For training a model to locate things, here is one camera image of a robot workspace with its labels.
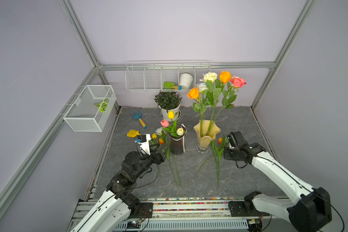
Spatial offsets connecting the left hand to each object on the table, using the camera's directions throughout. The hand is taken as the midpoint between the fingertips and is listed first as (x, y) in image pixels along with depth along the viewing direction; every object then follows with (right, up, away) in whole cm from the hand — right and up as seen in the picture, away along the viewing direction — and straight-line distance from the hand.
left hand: (165, 145), depth 70 cm
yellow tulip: (+3, +15, +7) cm, 17 cm away
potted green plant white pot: (-1, +26, +31) cm, 40 cm away
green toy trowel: (0, +37, +31) cm, 49 cm away
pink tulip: (0, +11, +2) cm, 11 cm away
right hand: (+34, -6, +14) cm, 37 cm away
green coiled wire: (-36, +20, +11) cm, 43 cm away
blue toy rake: (-26, +16, +46) cm, 56 cm away
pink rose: (+32, -9, +22) cm, 40 cm away
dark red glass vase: (+6, -4, +24) cm, 25 cm away
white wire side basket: (-44, +19, +13) cm, 50 cm away
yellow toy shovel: (-27, +3, +34) cm, 44 cm away
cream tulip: (+7, +7, -2) cm, 10 cm away
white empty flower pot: (+11, +39, +24) cm, 47 cm away
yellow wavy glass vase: (+21, -1, +14) cm, 25 cm away
